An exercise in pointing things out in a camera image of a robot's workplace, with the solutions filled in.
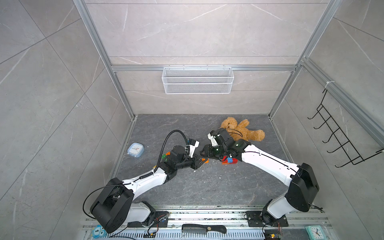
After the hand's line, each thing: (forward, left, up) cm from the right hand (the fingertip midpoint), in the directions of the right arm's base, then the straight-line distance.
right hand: (204, 154), depth 80 cm
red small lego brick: (-8, -9, +9) cm, 15 cm away
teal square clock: (-35, -51, -15) cm, 63 cm away
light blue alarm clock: (+12, +44, -13) cm, 48 cm away
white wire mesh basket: (+50, +2, +14) cm, 52 cm away
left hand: (-2, -2, 0) cm, 3 cm away
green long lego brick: (-9, +18, +15) cm, 26 cm away
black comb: (-32, +5, -16) cm, 36 cm away
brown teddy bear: (+22, -27, -8) cm, 35 cm away
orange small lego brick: (-4, -2, -1) cm, 4 cm away
